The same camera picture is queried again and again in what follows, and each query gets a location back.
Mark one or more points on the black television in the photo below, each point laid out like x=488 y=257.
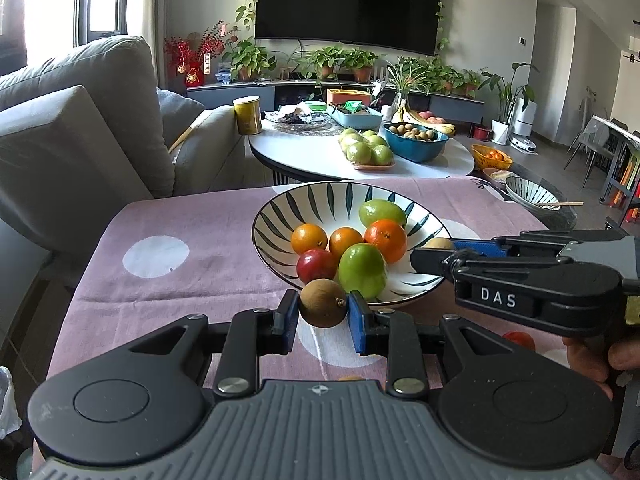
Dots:
x=350 y=5

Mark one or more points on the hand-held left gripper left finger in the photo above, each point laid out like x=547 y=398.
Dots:
x=287 y=322

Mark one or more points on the pile of kiwis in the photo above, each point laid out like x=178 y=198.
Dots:
x=412 y=132

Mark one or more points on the orange basket of tangerines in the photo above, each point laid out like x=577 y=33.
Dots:
x=492 y=157

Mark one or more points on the small orange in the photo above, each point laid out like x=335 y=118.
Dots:
x=345 y=241

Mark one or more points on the brown kiwi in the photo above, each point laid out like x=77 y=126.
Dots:
x=440 y=243
x=322 y=305

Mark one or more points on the large striped ceramic bowl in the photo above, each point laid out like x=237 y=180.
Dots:
x=280 y=230

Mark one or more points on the red flower decoration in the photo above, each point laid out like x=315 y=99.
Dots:
x=197 y=55

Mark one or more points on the yellow can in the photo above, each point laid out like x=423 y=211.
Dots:
x=247 y=116

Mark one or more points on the person's right hand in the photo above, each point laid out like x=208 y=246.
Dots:
x=587 y=360

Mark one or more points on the tray of green apples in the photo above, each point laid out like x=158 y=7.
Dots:
x=367 y=150

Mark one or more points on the pink polka-dot tablecloth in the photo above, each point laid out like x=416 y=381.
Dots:
x=200 y=280

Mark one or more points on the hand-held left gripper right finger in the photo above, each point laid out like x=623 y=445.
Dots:
x=357 y=325

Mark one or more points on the glass plate of snacks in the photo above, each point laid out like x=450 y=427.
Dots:
x=297 y=122

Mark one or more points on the white plastic bag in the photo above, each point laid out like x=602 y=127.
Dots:
x=9 y=405

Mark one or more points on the white robot vacuum dock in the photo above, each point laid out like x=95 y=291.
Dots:
x=525 y=120

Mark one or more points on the potted green plant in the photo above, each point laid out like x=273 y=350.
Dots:
x=361 y=66
x=457 y=82
x=325 y=62
x=247 y=60

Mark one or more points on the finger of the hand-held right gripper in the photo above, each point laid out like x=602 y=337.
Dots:
x=430 y=262
x=475 y=247

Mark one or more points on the grey chair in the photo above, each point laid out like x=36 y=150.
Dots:
x=582 y=145

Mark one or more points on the green plant in glass vase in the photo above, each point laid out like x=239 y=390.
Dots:
x=404 y=85

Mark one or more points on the dark framed window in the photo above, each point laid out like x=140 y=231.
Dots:
x=82 y=0

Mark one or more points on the grey pillow with yellow trim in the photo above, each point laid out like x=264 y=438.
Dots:
x=210 y=150

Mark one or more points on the blue bowl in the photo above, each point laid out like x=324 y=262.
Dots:
x=415 y=149

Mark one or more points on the red apple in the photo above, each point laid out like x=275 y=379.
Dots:
x=316 y=266

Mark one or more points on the blue white jar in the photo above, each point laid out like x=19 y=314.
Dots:
x=224 y=74

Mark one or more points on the small striped ceramic bowl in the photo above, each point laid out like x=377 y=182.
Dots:
x=530 y=194

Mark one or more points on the round white coffee table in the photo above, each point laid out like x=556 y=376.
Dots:
x=310 y=155

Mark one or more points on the grey cushion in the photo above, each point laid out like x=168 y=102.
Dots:
x=177 y=115

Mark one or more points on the grey television cabinet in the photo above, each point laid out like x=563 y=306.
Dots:
x=225 y=95

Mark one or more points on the green mango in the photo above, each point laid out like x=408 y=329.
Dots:
x=382 y=211

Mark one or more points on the grey sofa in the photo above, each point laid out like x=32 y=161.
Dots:
x=60 y=160

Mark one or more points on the wooden chopstick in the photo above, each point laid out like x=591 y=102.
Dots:
x=570 y=204

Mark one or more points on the light blue basket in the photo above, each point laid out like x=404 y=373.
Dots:
x=357 y=119

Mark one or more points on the orange plastic box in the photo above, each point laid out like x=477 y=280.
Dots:
x=347 y=96

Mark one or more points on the banana bunch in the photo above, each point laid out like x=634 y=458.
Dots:
x=420 y=122

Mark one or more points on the large dark orange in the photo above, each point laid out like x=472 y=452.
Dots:
x=386 y=240

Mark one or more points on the pink apple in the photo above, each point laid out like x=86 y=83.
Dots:
x=431 y=119

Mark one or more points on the tall plant in white pot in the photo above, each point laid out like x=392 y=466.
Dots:
x=502 y=110

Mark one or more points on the green apple front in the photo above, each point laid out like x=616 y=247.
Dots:
x=362 y=271

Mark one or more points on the red pot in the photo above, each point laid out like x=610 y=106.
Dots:
x=482 y=133

